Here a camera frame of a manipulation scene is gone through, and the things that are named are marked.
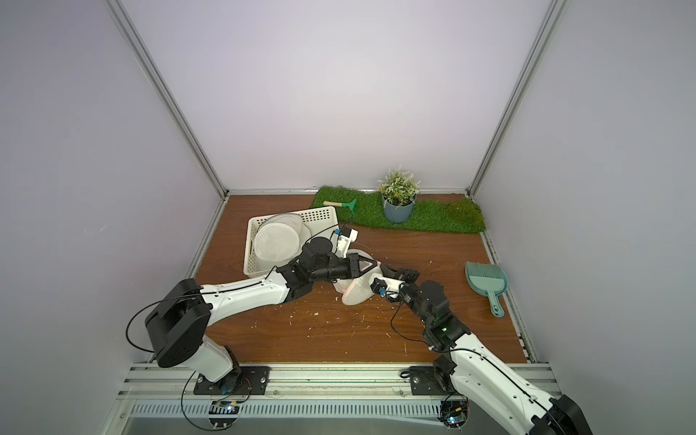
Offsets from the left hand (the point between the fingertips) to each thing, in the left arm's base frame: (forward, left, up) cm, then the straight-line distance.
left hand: (380, 268), depth 73 cm
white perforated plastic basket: (+31, +22, -19) cm, 42 cm away
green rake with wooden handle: (+40, +10, -17) cm, 45 cm away
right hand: (+4, -3, 0) cm, 5 cm away
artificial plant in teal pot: (+34, -8, -3) cm, 35 cm away
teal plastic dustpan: (+7, -40, -21) cm, 46 cm away
